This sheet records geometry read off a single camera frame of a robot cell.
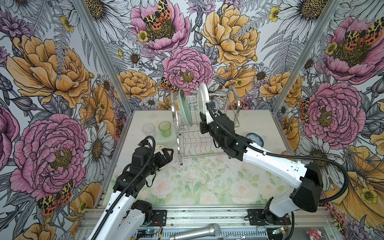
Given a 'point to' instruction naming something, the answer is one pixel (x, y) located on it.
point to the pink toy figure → (314, 234)
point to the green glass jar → (165, 126)
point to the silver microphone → (214, 230)
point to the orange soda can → (282, 153)
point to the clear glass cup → (148, 129)
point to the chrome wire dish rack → (191, 144)
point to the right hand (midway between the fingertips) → (202, 116)
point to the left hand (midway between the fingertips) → (167, 159)
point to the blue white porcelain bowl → (255, 139)
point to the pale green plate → (184, 107)
